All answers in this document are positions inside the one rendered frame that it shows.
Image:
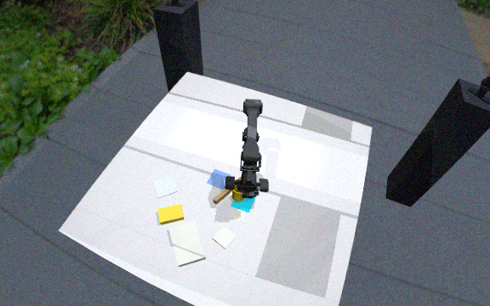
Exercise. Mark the brown wooden bar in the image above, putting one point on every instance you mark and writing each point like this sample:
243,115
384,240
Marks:
221,196

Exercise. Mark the yellow flat block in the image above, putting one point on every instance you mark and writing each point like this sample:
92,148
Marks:
170,214

